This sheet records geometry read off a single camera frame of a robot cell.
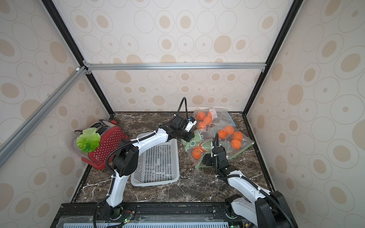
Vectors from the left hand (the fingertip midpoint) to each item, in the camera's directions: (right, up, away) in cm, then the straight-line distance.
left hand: (198, 135), depth 90 cm
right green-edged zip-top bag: (+25, -4, +10) cm, 27 cm away
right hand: (+10, -12, -1) cm, 15 cm away
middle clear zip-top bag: (+12, +11, +16) cm, 23 cm away
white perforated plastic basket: (-25, -19, 0) cm, 32 cm away
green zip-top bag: (0, -7, 0) cm, 7 cm away
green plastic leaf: (-61, -2, -12) cm, 62 cm away
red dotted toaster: (-54, -1, -3) cm, 54 cm away
